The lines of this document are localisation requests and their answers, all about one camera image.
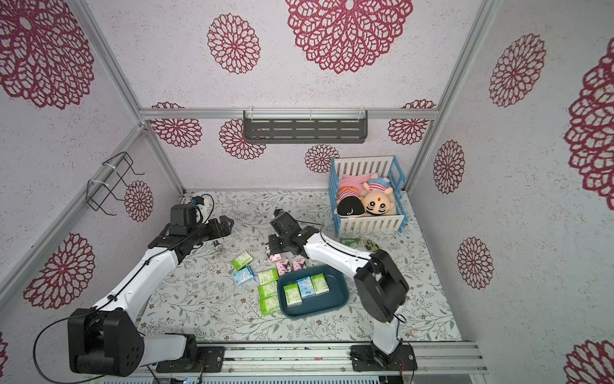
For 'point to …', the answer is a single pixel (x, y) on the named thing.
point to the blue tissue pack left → (243, 275)
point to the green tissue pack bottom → (269, 302)
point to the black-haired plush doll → (349, 203)
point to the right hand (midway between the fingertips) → (280, 242)
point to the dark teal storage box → (336, 280)
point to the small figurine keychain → (372, 246)
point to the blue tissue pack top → (305, 286)
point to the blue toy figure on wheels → (218, 246)
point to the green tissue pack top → (320, 284)
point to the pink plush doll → (351, 185)
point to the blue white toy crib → (368, 194)
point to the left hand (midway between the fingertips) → (223, 224)
